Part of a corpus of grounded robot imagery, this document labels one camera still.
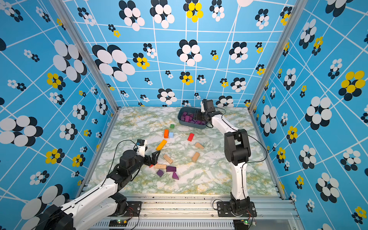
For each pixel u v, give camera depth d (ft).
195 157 2.98
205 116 2.82
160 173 2.79
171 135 3.34
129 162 2.06
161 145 3.23
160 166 2.86
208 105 2.64
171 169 2.89
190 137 3.36
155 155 2.47
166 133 3.43
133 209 2.40
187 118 3.57
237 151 1.85
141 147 2.33
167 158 2.98
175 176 2.71
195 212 2.41
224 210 2.37
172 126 3.55
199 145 3.16
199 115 2.99
